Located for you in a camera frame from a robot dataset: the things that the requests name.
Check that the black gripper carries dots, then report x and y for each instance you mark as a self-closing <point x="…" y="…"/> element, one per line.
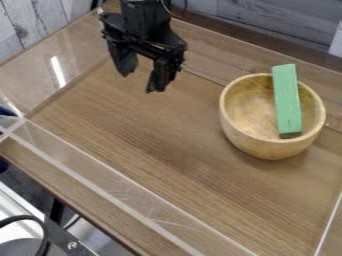
<point x="145" y="34"/>

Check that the light wooden bowl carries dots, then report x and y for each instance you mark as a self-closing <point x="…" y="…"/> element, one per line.
<point x="249" y="118"/>

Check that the green wooden block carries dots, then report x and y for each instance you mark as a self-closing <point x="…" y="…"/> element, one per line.
<point x="288" y="103"/>

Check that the blue object at edge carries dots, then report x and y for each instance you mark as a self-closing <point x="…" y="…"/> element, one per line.
<point x="6" y="112"/>

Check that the black table leg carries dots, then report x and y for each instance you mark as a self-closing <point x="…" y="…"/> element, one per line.
<point x="57" y="211"/>

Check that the black metal clamp plate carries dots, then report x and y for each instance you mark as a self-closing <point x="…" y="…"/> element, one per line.
<point x="63" y="244"/>

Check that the clear acrylic corner bracket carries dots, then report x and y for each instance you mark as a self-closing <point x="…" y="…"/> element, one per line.
<point x="101" y="11"/>

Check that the clear acrylic tray wall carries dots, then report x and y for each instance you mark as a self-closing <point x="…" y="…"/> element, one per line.
<point x="140" y="160"/>

